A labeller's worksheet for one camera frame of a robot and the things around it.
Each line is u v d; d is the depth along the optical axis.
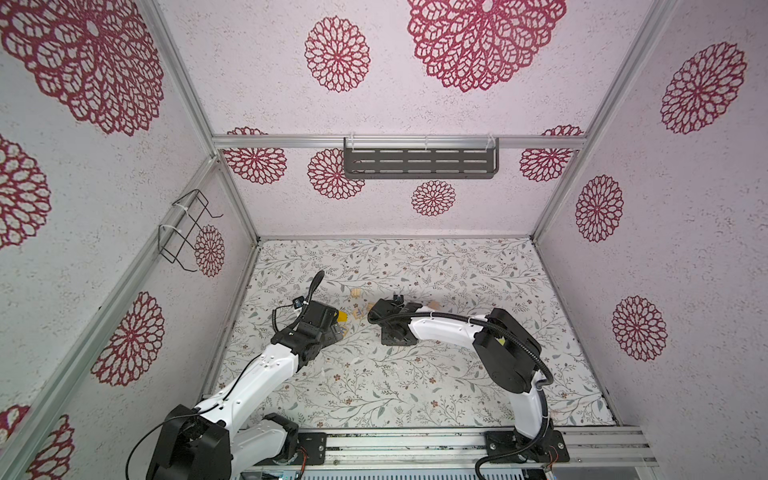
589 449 0.76
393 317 0.71
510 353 0.51
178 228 0.75
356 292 1.03
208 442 0.40
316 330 0.64
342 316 0.98
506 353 0.51
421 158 0.93
